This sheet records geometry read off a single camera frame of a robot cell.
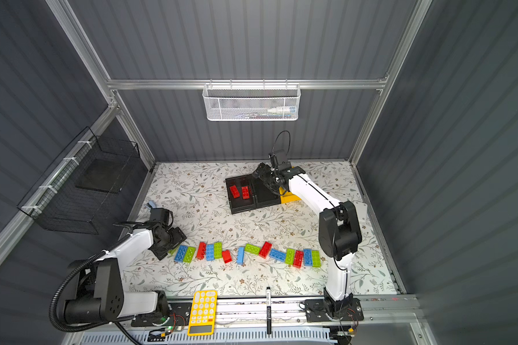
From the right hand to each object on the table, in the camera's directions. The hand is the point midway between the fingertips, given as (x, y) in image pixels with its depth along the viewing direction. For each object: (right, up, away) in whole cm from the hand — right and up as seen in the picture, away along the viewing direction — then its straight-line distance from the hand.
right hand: (260, 176), depth 91 cm
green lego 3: (-3, -31, -2) cm, 31 cm away
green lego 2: (-17, -31, -4) cm, 35 cm away
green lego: (-29, -32, -4) cm, 44 cm away
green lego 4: (+12, -33, -4) cm, 35 cm away
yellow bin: (+13, -9, +8) cm, 18 cm away
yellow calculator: (-19, -49, -19) cm, 56 cm away
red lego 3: (+15, -34, -6) cm, 38 cm away
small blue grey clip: (-52, -13, +11) cm, 55 cm away
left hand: (-35, -28, -2) cm, 45 cm away
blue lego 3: (+7, -33, -4) cm, 34 cm away
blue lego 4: (+19, -33, -5) cm, 38 cm away
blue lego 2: (-20, -31, -4) cm, 38 cm away
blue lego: (-32, -32, -4) cm, 46 cm away
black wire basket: (-62, -7, -19) cm, 65 cm away
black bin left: (-10, -8, +14) cm, 19 cm away
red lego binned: (-13, -8, +14) cm, 21 cm away
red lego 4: (-8, -8, +14) cm, 18 cm away
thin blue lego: (-8, -33, -5) cm, 34 cm away
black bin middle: (+2, -9, +8) cm, 12 cm away
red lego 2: (+2, -31, -3) cm, 31 cm away
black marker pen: (+3, -48, -16) cm, 50 cm away
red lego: (-24, -31, -4) cm, 39 cm away
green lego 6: (-35, -31, -4) cm, 47 cm away
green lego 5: (+22, -33, -6) cm, 41 cm away
